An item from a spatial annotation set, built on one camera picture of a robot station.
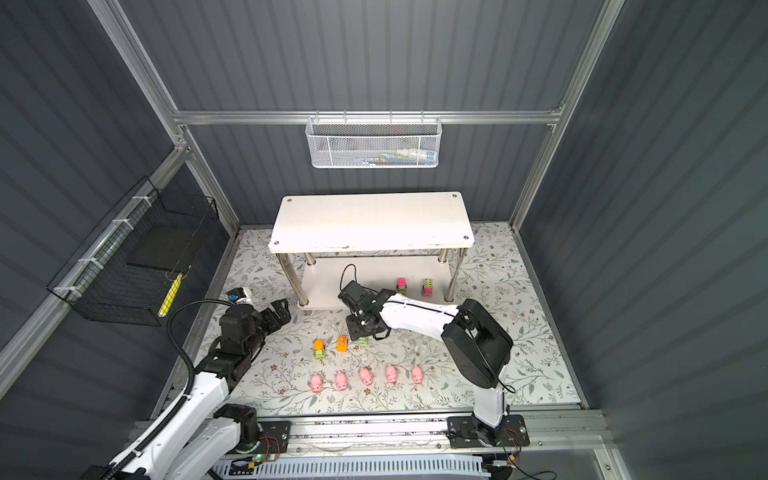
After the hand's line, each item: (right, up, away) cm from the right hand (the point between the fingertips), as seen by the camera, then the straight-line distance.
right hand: (360, 331), depth 88 cm
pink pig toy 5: (+17, -11, -6) cm, 21 cm away
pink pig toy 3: (+2, -11, -6) cm, 13 cm away
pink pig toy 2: (-5, -12, -7) cm, 15 cm away
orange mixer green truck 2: (+1, -3, 0) cm, 3 cm away
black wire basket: (-55, +19, -17) cm, 61 cm away
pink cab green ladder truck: (+20, +12, +3) cm, 24 cm away
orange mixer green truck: (-12, -4, -2) cm, 13 cm away
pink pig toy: (-11, -12, -8) cm, 18 cm away
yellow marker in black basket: (-42, +14, -20) cm, 48 cm away
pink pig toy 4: (+10, -10, -6) cm, 15 cm away
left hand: (-24, +8, -5) cm, 26 cm away
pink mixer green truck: (+12, +13, +5) cm, 19 cm away
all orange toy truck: (-5, -4, -1) cm, 6 cm away
